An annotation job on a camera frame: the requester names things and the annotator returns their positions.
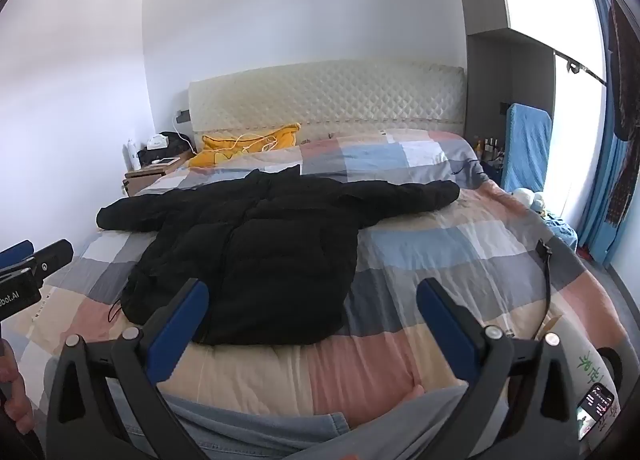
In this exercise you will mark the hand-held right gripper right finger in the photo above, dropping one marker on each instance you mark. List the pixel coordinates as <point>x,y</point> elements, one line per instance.
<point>446,335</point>

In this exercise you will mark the black hanging rod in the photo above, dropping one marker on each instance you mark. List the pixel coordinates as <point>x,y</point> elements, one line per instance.
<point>580,68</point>

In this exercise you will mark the yellow pillow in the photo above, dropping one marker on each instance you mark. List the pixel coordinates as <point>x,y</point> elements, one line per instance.
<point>282,137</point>

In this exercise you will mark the checkered pastel bed blanket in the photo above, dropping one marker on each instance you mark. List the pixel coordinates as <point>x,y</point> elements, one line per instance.
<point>450,250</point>

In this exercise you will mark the wooden nightstand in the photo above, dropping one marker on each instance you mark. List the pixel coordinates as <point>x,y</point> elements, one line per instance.
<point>145,177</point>

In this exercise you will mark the crumpled blue cloth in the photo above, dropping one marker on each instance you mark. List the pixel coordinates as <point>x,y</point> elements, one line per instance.
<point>560,230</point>

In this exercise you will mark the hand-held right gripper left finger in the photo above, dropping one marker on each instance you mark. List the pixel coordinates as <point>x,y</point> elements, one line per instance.
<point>182,316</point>

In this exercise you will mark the blue curtain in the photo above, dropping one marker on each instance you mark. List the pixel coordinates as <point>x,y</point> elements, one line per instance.
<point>600,190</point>

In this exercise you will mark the black smartphone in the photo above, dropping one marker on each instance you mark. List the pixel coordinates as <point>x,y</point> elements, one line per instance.
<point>595,410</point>

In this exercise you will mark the person's grey top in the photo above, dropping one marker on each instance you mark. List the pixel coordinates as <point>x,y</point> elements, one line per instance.
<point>400,420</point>

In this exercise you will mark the row of small bottles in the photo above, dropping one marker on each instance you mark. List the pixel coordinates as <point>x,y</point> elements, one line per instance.
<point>489,147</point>

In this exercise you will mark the person's left hand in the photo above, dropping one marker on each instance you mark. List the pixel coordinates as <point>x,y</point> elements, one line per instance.
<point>12,390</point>

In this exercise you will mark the white bottle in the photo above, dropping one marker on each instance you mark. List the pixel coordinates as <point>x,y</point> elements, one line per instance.
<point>134,157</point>

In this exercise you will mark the dark patterned hanging cloth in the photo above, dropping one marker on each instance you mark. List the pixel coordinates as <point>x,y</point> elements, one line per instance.
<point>625,89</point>

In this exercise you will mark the cream quilted headboard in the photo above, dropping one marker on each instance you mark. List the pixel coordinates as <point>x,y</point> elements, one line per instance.
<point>325,94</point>

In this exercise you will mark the black bag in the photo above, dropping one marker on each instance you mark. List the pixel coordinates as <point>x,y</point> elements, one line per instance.
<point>175,145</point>

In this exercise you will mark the black puffer jacket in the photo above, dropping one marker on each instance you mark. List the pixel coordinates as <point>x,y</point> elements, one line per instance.
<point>260,260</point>

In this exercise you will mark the white phone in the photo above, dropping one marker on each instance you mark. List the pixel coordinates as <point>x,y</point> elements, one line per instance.
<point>166,160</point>

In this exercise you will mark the blue towel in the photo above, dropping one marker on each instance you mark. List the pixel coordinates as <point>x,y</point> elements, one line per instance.
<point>527,149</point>

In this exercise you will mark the white plush toy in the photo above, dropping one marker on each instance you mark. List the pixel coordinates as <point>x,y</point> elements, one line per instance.
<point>525,197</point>

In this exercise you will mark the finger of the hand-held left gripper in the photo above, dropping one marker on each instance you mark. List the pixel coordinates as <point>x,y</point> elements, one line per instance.
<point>15,253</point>
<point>54,257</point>

